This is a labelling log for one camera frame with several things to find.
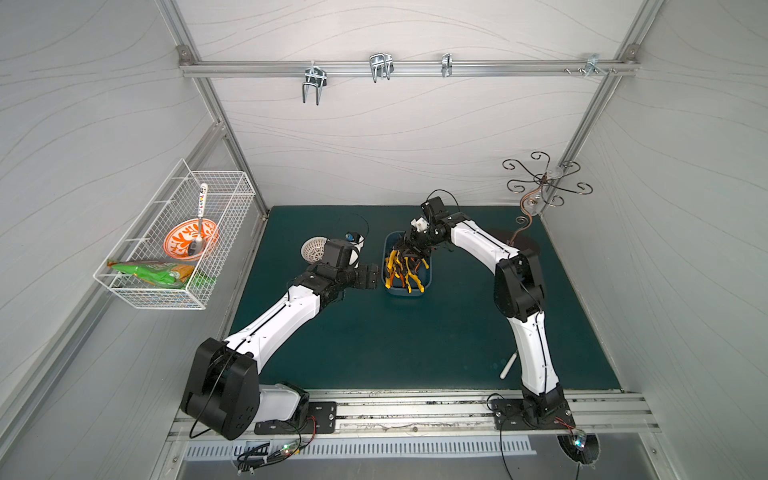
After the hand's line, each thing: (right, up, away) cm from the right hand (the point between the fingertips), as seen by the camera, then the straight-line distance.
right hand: (395, 248), depth 96 cm
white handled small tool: (+31, -32, -15) cm, 47 cm away
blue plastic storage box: (+10, -9, +2) cm, 13 cm away
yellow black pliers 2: (+5, -9, 0) cm, 11 cm away
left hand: (-8, -5, -11) cm, 15 cm away
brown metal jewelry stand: (+45, +20, -10) cm, 50 cm away
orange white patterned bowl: (-50, +3, -30) cm, 58 cm away
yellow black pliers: (0, -6, -3) cm, 6 cm away
